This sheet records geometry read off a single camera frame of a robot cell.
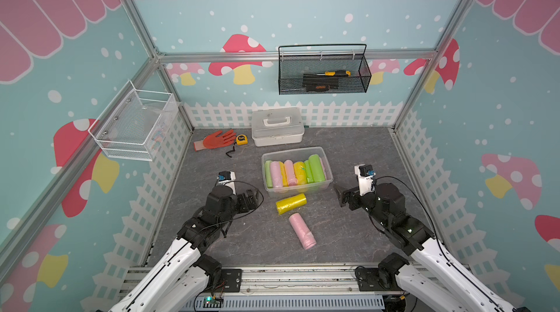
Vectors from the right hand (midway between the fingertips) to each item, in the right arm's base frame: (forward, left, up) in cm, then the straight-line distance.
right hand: (345, 181), depth 75 cm
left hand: (-2, +34, -6) cm, 35 cm away
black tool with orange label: (+38, +6, +14) cm, 41 cm away
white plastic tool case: (+37, +25, -9) cm, 45 cm away
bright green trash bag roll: (+15, +11, -16) cm, 24 cm away
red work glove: (+39, +60, -20) cm, 74 cm away
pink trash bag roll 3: (-10, +15, -18) cm, 26 cm away
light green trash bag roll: (+14, +8, -13) cm, 21 cm away
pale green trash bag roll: (+13, +28, -14) cm, 34 cm away
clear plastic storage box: (+27, +15, -20) cm, 36 cm away
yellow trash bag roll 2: (+15, +14, -16) cm, 26 cm away
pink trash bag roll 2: (+19, +20, -17) cm, 32 cm away
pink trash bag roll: (+11, +25, -13) cm, 30 cm away
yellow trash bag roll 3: (0, +19, -16) cm, 25 cm away
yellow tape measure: (+37, +44, -18) cm, 60 cm away
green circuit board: (-32, +46, -23) cm, 61 cm away
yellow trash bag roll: (+10, +21, -16) cm, 29 cm away
